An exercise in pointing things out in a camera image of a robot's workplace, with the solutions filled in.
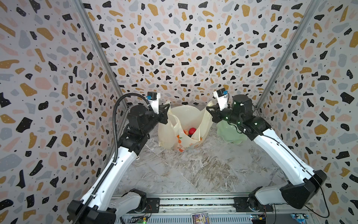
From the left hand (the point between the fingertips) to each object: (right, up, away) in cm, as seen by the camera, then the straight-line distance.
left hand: (170, 104), depth 66 cm
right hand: (+19, -1, +3) cm, 19 cm away
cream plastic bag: (+8, -12, +29) cm, 32 cm away
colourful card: (+16, -56, +3) cm, 58 cm away
